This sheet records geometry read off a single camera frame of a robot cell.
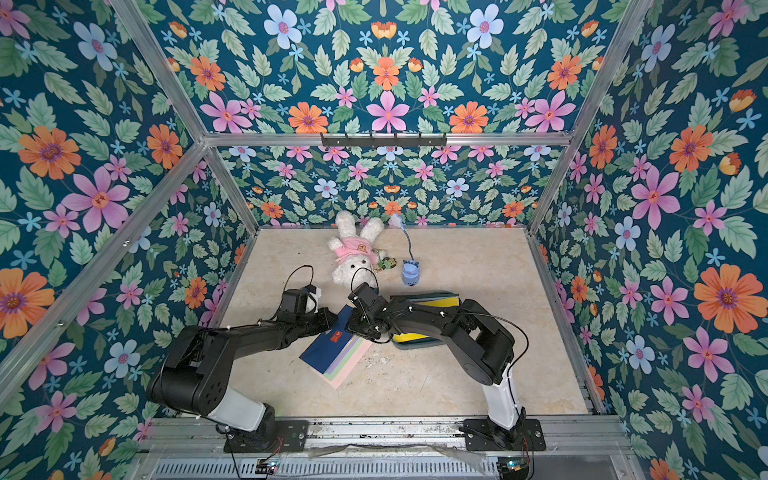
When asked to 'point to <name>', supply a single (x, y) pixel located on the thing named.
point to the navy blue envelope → (325, 351)
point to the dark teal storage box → (419, 342)
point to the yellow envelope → (439, 302)
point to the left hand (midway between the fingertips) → (341, 316)
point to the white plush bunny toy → (356, 255)
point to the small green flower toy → (387, 263)
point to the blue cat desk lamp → (410, 268)
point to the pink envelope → (350, 365)
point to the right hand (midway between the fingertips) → (347, 329)
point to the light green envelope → (355, 343)
